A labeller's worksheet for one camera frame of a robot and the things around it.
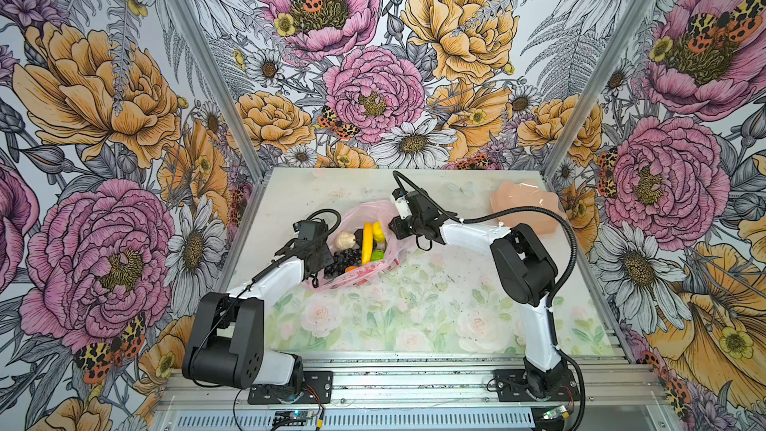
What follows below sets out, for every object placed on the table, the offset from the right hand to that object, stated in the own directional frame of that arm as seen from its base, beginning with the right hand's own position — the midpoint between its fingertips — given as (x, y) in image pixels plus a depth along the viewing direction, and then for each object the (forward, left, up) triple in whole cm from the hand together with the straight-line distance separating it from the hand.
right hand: (395, 231), depth 99 cm
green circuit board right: (-49, -37, -6) cm, 62 cm away
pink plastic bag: (+1, +13, +6) cm, 14 cm away
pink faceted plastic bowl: (+17, -47, -2) cm, 50 cm away
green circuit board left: (-48, +25, -5) cm, 54 cm away
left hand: (-11, +23, -1) cm, 26 cm away
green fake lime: (-10, +6, +2) cm, 12 cm away
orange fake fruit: (-13, +15, -1) cm, 20 cm away
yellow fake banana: (-5, +9, +2) cm, 10 cm away
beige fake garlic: (-4, +16, +2) cm, 17 cm away
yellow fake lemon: (-1, +5, +1) cm, 6 cm away
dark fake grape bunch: (-10, +16, 0) cm, 19 cm away
